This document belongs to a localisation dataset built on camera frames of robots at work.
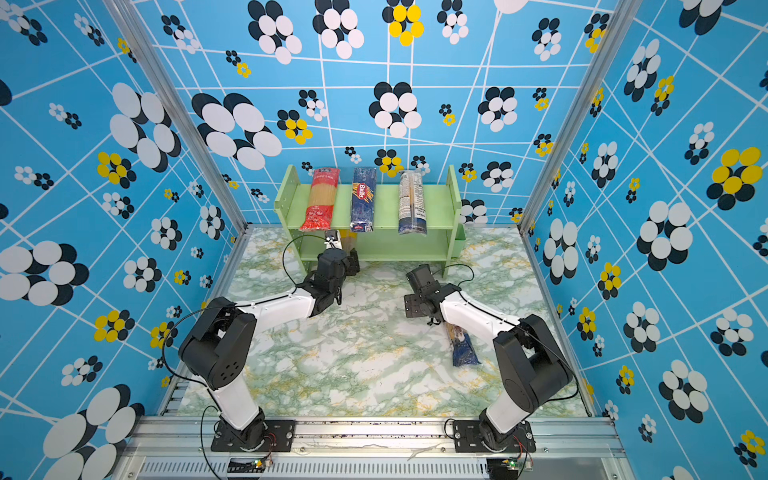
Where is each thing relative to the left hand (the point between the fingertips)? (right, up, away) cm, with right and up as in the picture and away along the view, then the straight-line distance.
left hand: (348, 249), depth 92 cm
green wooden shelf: (+31, +2, +5) cm, 32 cm away
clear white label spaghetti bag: (+19, +13, -8) cm, 25 cm away
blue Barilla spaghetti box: (+6, +18, -5) cm, 19 cm away
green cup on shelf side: (+34, +1, -3) cm, 34 cm away
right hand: (+25, -17, 0) cm, 30 cm away
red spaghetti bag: (-6, +11, -10) cm, 16 cm away
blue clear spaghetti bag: (+34, -29, -8) cm, 46 cm away
